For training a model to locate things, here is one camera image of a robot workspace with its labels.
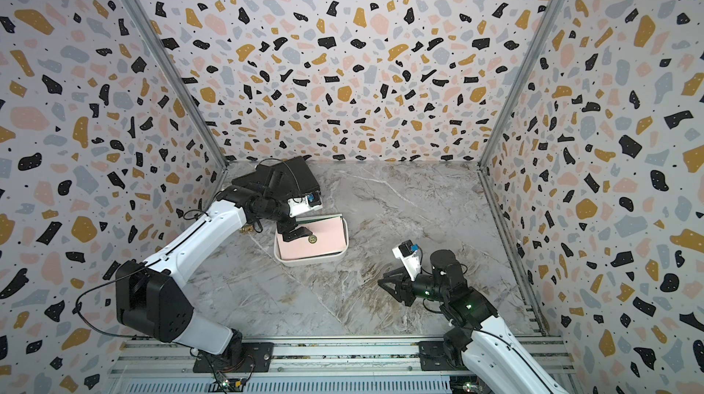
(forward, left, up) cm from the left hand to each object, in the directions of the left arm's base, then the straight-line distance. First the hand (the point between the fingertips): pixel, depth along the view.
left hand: (307, 214), depth 83 cm
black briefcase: (-1, +2, +17) cm, 17 cm away
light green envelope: (+4, +1, -8) cm, 9 cm away
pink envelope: (-1, -5, -13) cm, 13 cm away
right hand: (-20, -22, -3) cm, 30 cm away
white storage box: (-9, -1, -14) cm, 16 cm away
